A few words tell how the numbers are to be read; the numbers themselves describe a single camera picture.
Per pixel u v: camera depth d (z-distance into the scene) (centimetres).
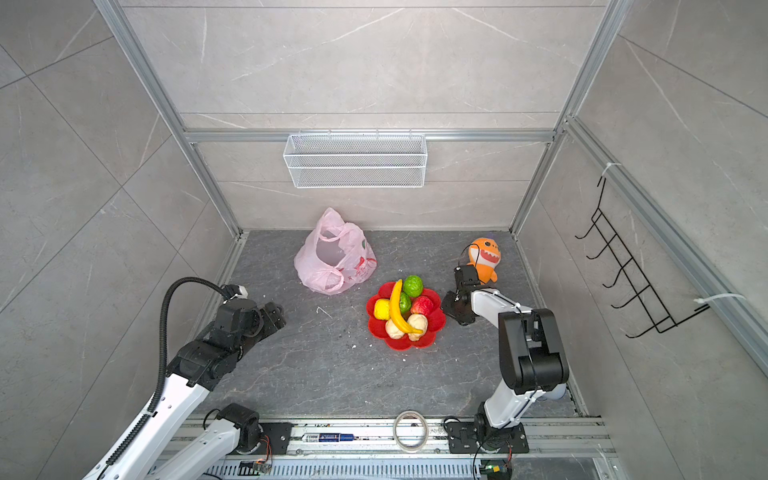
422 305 92
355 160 100
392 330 87
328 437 73
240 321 55
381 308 90
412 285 93
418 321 88
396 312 86
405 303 92
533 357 48
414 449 72
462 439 73
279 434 73
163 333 49
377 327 91
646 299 63
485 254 103
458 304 72
